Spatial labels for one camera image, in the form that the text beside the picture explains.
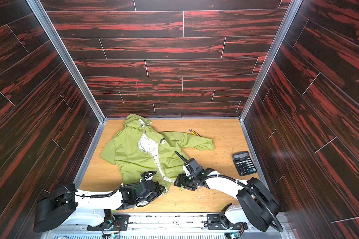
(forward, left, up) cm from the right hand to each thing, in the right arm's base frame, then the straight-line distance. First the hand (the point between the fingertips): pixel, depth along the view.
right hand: (179, 183), depth 85 cm
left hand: (-4, +6, +2) cm, 8 cm away
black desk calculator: (+15, -40, -1) cm, 43 cm away
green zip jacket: (+24, +28, 0) cm, 37 cm away
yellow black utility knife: (+39, -9, -1) cm, 40 cm away
